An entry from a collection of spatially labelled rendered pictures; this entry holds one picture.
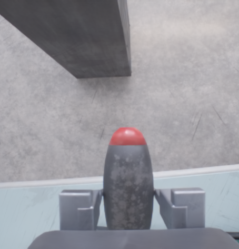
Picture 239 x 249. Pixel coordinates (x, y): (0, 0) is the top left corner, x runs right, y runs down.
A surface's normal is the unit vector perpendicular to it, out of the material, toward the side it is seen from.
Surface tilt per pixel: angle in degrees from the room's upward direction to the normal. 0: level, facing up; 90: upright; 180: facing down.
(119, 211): 19
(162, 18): 0
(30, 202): 0
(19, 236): 0
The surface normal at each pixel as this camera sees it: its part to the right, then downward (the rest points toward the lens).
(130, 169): 0.07, -0.15
